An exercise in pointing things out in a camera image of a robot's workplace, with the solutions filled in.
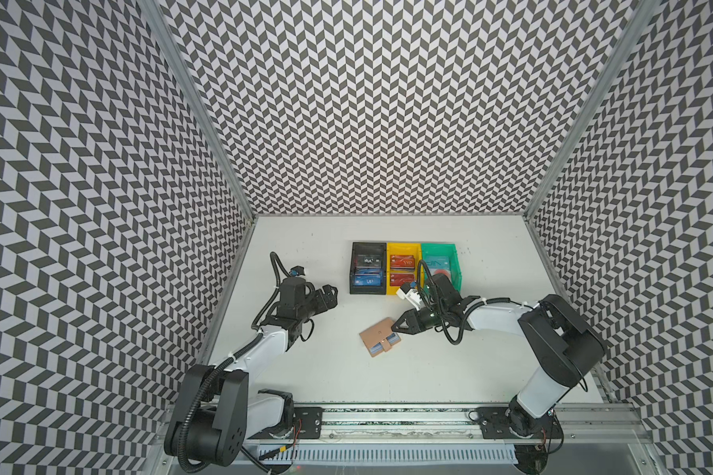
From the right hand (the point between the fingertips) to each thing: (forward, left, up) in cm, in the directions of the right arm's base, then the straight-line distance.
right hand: (396, 332), depth 85 cm
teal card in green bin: (+26, -16, -2) cm, 31 cm away
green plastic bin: (+31, -18, -1) cm, 35 cm away
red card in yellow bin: (+26, -3, -1) cm, 26 cm away
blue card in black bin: (+20, +9, -1) cm, 22 cm away
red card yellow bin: (+19, -1, -2) cm, 20 cm away
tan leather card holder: (-1, +5, -1) cm, 5 cm away
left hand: (+11, +21, +3) cm, 24 cm away
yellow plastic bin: (+28, -4, +4) cm, 28 cm away
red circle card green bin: (+21, -17, -1) cm, 27 cm away
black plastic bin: (+29, +9, +3) cm, 30 cm away
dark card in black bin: (+26, +9, -1) cm, 28 cm away
